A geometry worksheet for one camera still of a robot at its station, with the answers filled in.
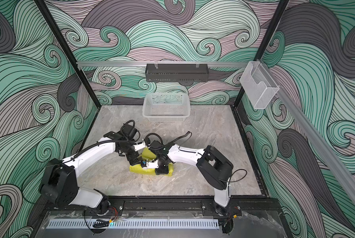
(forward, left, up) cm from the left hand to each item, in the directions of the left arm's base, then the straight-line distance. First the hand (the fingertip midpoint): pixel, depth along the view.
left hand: (136, 151), depth 85 cm
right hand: (-9, -13, -7) cm, 17 cm away
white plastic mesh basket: (+43, -15, -6) cm, 46 cm away
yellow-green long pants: (0, -6, -3) cm, 7 cm away
